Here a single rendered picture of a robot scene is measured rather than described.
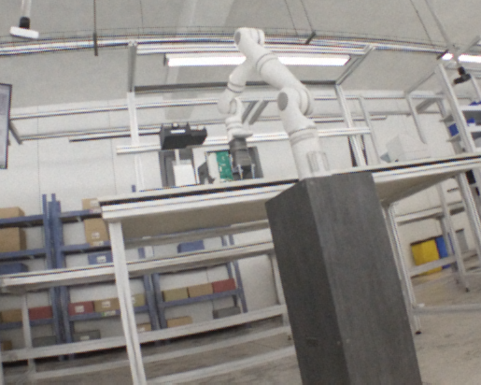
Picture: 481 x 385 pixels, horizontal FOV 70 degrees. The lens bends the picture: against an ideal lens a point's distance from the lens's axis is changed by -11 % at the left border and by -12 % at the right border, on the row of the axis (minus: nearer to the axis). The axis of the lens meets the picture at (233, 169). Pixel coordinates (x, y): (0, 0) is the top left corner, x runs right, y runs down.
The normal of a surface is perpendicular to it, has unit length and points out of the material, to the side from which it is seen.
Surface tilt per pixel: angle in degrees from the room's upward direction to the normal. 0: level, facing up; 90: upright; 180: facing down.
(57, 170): 90
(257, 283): 90
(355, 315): 90
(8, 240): 90
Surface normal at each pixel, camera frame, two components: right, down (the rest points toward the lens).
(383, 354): 0.37, -0.34
